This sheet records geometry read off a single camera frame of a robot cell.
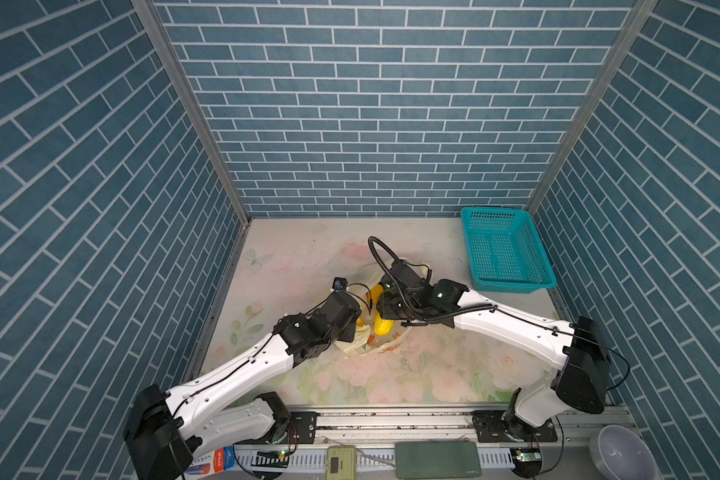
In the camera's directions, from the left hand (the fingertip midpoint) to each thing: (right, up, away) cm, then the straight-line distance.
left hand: (350, 319), depth 79 cm
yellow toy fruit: (+8, -1, -4) cm, 9 cm away
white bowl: (+65, -30, -8) cm, 72 cm away
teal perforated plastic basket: (+56, +17, +33) cm, 67 cm away
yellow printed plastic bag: (+6, -3, -4) cm, 8 cm away
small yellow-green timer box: (-1, -30, -11) cm, 32 cm away
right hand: (+7, +4, -1) cm, 8 cm away
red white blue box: (-30, -30, -11) cm, 44 cm away
